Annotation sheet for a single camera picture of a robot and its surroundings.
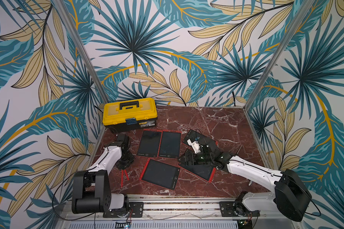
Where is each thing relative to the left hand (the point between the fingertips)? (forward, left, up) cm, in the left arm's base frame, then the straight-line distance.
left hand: (129, 165), depth 85 cm
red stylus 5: (-6, -7, -3) cm, 10 cm away
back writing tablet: (+18, -10, -4) cm, 21 cm away
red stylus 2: (-3, -50, -3) cm, 50 cm away
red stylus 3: (-7, +4, -4) cm, 8 cm away
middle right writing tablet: (-1, -44, -4) cm, 44 cm away
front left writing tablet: (-3, -18, -4) cm, 19 cm away
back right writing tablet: (+22, -48, -6) cm, 53 cm away
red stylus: (+18, -56, -3) cm, 59 cm away
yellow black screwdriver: (+9, -67, -2) cm, 68 cm away
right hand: (+1, -31, +9) cm, 32 cm away
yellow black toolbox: (+29, +3, +13) cm, 32 cm away
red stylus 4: (-4, +1, -4) cm, 6 cm away
